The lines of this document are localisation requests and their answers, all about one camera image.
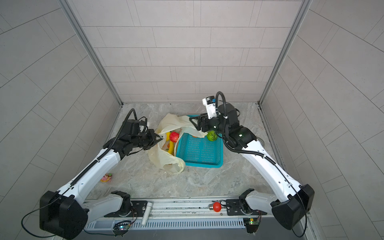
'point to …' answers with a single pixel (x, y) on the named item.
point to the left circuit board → (121, 226)
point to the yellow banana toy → (171, 148)
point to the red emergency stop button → (217, 207)
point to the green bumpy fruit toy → (212, 135)
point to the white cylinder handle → (146, 213)
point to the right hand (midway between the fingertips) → (195, 117)
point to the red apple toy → (174, 136)
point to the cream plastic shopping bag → (159, 155)
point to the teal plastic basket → (198, 151)
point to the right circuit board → (252, 224)
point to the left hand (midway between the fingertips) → (167, 136)
